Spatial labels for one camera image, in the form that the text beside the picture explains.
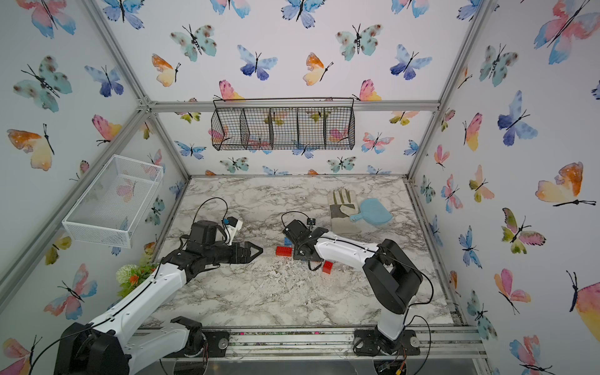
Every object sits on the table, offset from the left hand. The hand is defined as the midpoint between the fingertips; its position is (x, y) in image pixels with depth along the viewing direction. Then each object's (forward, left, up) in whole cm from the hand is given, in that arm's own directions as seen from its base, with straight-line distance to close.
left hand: (256, 249), depth 81 cm
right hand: (+3, -17, -8) cm, 19 cm away
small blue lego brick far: (+9, -9, -12) cm, 18 cm away
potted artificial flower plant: (-10, +37, +3) cm, 38 cm away
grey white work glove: (+28, -35, -12) cm, 46 cm away
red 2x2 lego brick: (-3, -25, -10) cm, 27 cm away
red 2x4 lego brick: (+5, -7, -12) cm, 15 cm away
